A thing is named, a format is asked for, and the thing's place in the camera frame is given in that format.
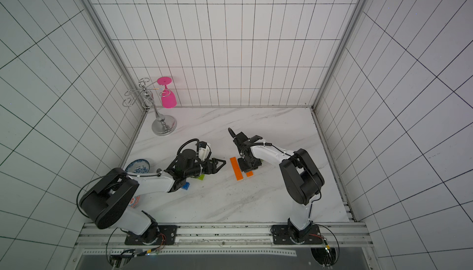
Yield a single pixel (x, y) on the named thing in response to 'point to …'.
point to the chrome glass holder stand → (162, 125)
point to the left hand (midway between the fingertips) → (220, 165)
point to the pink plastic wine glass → (169, 100)
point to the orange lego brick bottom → (239, 176)
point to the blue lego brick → (186, 187)
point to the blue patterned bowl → (138, 166)
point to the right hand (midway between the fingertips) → (248, 165)
